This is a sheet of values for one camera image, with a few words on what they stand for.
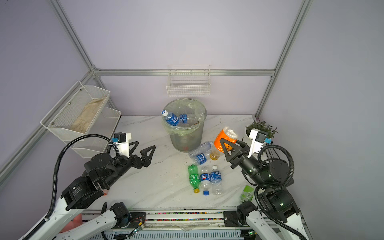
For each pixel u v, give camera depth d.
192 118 0.96
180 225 0.73
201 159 0.90
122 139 0.49
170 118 0.81
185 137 0.93
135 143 0.64
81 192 0.42
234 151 0.47
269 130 0.93
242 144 0.51
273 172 0.38
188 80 0.95
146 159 0.54
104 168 0.42
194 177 0.82
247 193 0.78
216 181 0.82
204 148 1.00
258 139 0.44
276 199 0.41
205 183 0.82
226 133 0.51
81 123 0.75
